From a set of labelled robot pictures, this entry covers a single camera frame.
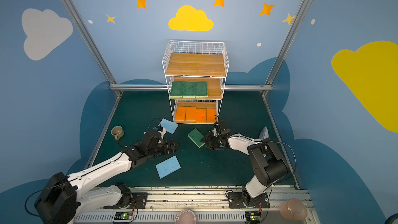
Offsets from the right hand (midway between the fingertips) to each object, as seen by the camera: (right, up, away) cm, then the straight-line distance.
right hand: (204, 140), depth 92 cm
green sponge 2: (-16, +30, -5) cm, 34 cm away
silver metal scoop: (+39, +3, +6) cm, 40 cm away
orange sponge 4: (+5, +16, +14) cm, 22 cm away
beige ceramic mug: (-54, +5, +4) cm, 55 cm away
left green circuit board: (-38, -31, -21) cm, 53 cm away
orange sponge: (-16, +15, +13) cm, 25 cm away
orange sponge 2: (-9, +15, +14) cm, 23 cm away
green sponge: (-5, +2, +4) cm, 6 cm away
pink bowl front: (-9, -31, -22) cm, 39 cm away
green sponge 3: (-9, +30, -4) cm, 32 cm away
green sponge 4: (-2, +30, -4) cm, 31 cm away
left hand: (-16, 0, -9) cm, 19 cm away
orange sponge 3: (-2, +14, +12) cm, 19 cm away
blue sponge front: (-20, -13, -8) cm, 25 cm away
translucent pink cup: (+43, -29, -20) cm, 55 cm away
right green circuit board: (+23, -32, -20) cm, 44 cm away
